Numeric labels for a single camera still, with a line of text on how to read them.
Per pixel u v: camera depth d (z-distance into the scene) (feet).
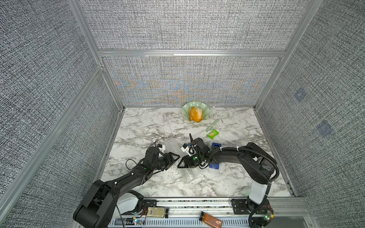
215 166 2.75
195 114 3.39
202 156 2.37
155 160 2.27
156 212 2.26
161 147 2.67
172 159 2.48
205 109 3.71
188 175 2.56
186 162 2.61
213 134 3.36
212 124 3.59
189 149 2.71
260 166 1.60
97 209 1.34
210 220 2.18
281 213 2.38
